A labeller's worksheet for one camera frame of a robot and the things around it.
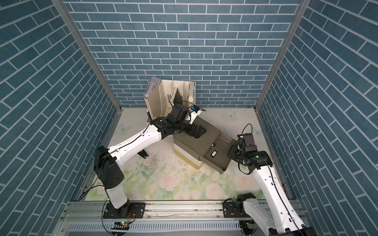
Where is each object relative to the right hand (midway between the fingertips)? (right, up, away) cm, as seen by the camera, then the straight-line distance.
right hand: (232, 153), depth 77 cm
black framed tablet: (-33, +33, +22) cm, 51 cm away
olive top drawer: (-8, -2, +2) cm, 8 cm away
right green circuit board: (+8, -34, -8) cm, 35 cm away
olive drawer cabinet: (-21, +3, -5) cm, 22 cm away
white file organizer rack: (-46, +31, +23) cm, 60 cm away
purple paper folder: (-47, +42, +17) cm, 65 cm away
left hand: (-15, +13, +1) cm, 20 cm away
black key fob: (-10, -1, +1) cm, 10 cm away
